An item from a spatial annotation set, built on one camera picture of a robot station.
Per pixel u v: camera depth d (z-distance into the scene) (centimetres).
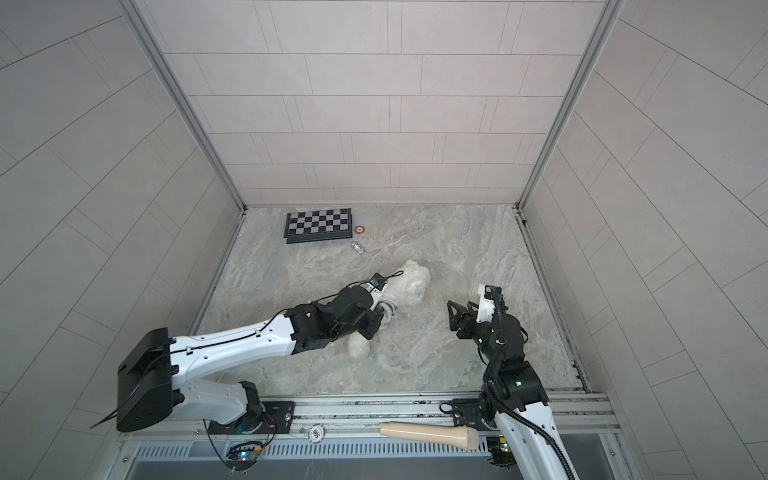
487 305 66
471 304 77
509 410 52
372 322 67
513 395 53
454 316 72
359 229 109
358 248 102
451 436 66
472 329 67
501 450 68
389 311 75
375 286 65
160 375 39
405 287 75
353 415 72
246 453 65
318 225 105
